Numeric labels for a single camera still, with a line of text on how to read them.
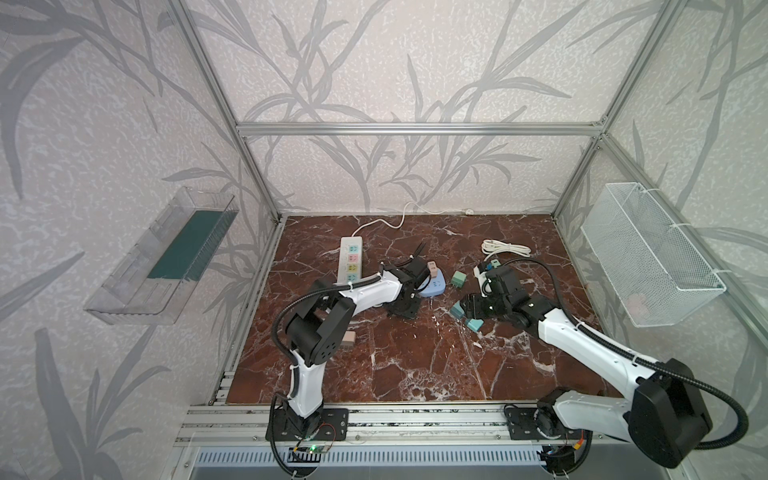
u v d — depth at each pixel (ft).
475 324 2.92
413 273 2.51
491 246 3.55
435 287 3.17
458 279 3.25
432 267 3.16
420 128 3.16
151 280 2.11
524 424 2.41
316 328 1.64
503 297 2.09
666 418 1.31
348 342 2.79
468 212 4.05
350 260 3.43
